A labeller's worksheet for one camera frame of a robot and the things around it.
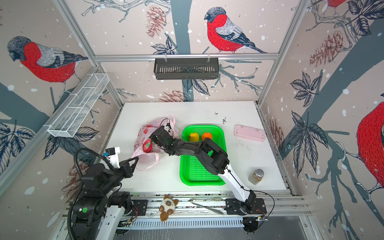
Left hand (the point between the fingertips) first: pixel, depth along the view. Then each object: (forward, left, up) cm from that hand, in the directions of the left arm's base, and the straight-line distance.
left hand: (137, 159), depth 67 cm
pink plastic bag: (+21, +3, -7) cm, 22 cm away
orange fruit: (+23, -34, -16) cm, 44 cm away
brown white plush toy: (-16, -13, -20) cm, 29 cm away
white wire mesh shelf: (+19, +35, +8) cm, 41 cm away
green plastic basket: (+2, -25, -22) cm, 34 cm away
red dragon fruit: (+15, +2, -14) cm, 20 cm away
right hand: (+21, +2, -13) cm, 25 cm away
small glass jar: (-5, -58, -13) cm, 60 cm away
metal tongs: (-13, -39, -22) cm, 47 cm away
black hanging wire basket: (+65, -21, +7) cm, 69 cm away
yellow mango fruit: (+22, -26, -17) cm, 38 cm away
